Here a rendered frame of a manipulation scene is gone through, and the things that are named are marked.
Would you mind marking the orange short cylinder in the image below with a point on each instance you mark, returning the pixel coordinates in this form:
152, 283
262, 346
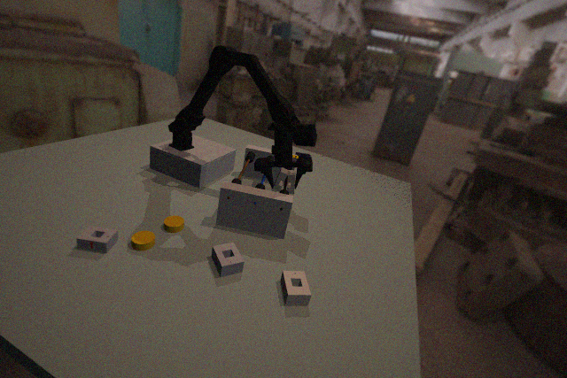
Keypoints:
142, 241
173, 224

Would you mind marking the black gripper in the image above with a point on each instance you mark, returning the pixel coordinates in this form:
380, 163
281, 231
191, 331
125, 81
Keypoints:
283, 158

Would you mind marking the tan rectangular block with square hole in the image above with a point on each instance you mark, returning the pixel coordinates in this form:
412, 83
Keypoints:
295, 288

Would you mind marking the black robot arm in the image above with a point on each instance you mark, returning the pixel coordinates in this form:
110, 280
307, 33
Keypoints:
222, 59

